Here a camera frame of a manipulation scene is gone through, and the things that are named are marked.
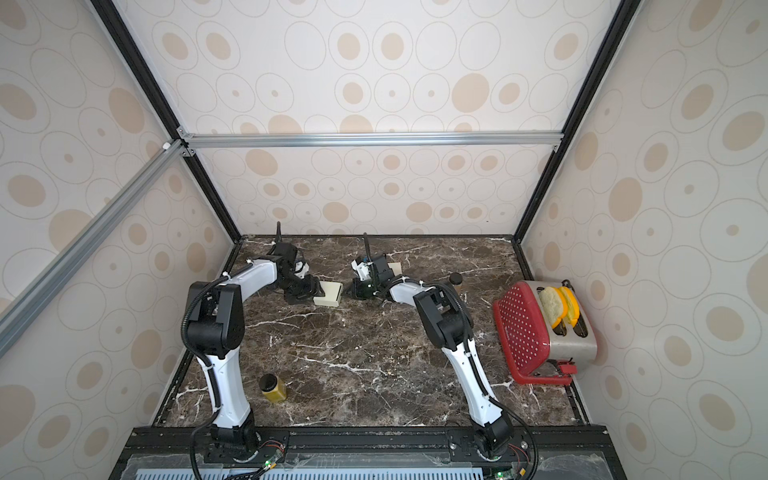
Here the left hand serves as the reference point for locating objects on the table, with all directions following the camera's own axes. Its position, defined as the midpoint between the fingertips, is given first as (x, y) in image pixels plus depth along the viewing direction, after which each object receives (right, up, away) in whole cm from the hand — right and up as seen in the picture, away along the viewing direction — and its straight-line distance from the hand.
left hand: (320, 291), depth 99 cm
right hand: (+6, -3, +1) cm, 7 cm away
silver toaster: (+69, -9, -24) cm, 73 cm away
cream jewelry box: (+26, +8, +6) cm, 28 cm away
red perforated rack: (+59, -12, -20) cm, 64 cm away
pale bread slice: (+66, -2, -21) cm, 69 cm away
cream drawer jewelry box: (+4, -1, +1) cm, 4 cm away
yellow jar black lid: (-6, -22, -25) cm, 34 cm away
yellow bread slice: (+70, -2, -23) cm, 74 cm away
